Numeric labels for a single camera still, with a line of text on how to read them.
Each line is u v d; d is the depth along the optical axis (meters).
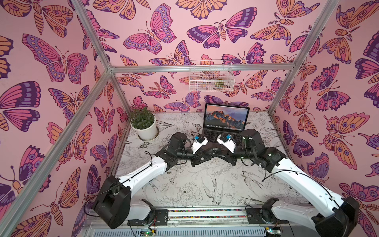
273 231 0.71
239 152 0.62
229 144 0.62
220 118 1.04
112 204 0.41
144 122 0.94
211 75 0.95
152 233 0.71
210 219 0.74
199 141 0.66
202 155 0.70
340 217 0.37
